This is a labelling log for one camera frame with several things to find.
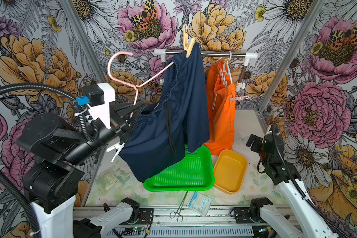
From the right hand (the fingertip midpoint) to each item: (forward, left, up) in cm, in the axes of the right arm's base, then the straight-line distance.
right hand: (258, 141), depth 75 cm
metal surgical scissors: (-28, +40, -23) cm, 54 cm away
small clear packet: (-10, +80, -20) cm, 83 cm away
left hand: (-11, +48, +35) cm, 60 cm away
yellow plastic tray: (-4, +10, -25) cm, 27 cm away
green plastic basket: (-5, +31, -23) cm, 39 cm away
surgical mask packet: (-22, +30, -23) cm, 44 cm away
